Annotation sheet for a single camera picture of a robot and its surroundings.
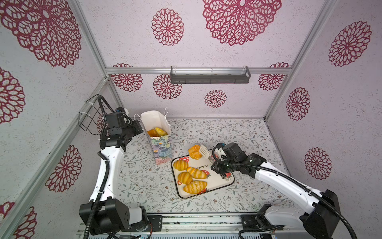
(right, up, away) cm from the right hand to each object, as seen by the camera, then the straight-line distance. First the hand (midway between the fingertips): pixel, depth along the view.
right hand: (211, 165), depth 77 cm
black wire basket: (-62, +24, -1) cm, 66 cm away
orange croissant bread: (-8, +5, +9) cm, 14 cm away
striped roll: (-7, -7, +11) cm, 15 cm away
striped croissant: (-30, +17, +17) cm, 39 cm away
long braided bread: (-36, +17, +21) cm, 45 cm away
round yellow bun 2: (-14, -9, +8) cm, 19 cm away
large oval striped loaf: (-9, -13, +4) cm, 16 cm away
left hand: (-38, +20, +1) cm, 43 cm away
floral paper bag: (-27, +9, +5) cm, 29 cm away
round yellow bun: (-17, -3, +13) cm, 21 cm away
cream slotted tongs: (-3, +6, +6) cm, 9 cm away
